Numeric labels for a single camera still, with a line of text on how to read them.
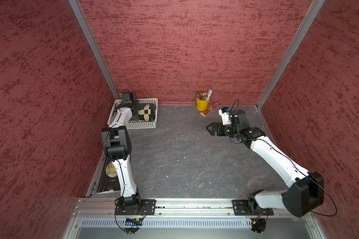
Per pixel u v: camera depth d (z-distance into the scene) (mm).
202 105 1168
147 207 743
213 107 1183
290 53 890
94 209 902
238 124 605
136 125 1027
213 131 756
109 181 809
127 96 808
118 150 574
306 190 399
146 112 1033
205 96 1037
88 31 793
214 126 709
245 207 730
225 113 714
